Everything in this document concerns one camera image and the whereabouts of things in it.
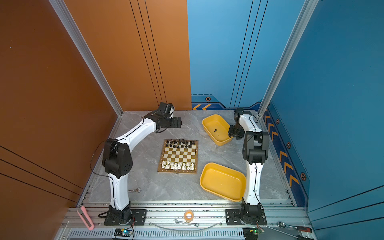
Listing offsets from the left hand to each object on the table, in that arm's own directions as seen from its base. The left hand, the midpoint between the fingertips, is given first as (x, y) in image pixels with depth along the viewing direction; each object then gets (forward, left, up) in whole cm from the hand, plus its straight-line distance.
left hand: (177, 120), depth 95 cm
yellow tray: (+5, -28, -14) cm, 31 cm away
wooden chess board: (-18, -2, -13) cm, 23 cm away
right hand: (-3, -38, -12) cm, 40 cm away
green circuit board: (-58, +22, -16) cm, 64 cm away
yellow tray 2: (-33, -29, -17) cm, 47 cm away
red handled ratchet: (-54, -54, -12) cm, 77 cm away
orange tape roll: (-50, -9, -16) cm, 54 cm away
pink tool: (-51, +43, -15) cm, 68 cm away
